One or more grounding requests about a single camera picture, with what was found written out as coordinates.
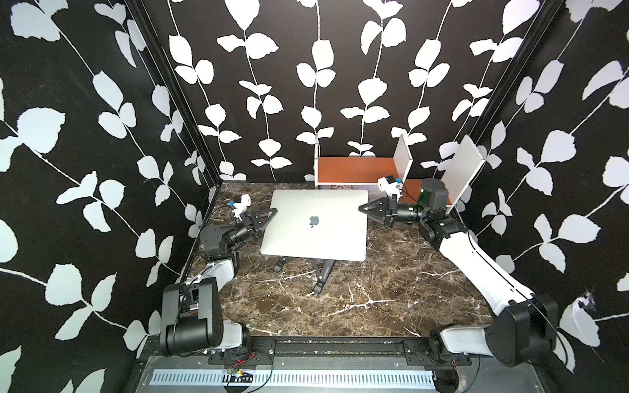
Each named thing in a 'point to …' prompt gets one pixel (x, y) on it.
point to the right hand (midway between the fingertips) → (360, 210)
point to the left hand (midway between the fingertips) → (277, 214)
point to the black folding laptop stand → (324, 274)
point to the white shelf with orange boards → (394, 171)
